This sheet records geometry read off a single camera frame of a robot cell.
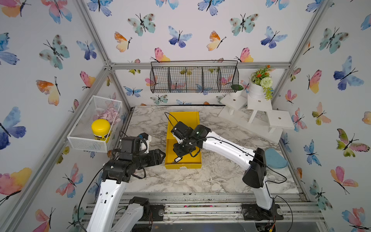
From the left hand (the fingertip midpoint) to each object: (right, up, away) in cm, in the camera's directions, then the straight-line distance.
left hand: (161, 154), depth 70 cm
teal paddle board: (+68, -9, +23) cm, 73 cm away
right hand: (+7, 0, +6) cm, 9 cm away
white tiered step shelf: (+59, +20, +32) cm, 70 cm away
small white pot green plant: (+47, +38, +33) cm, 69 cm away
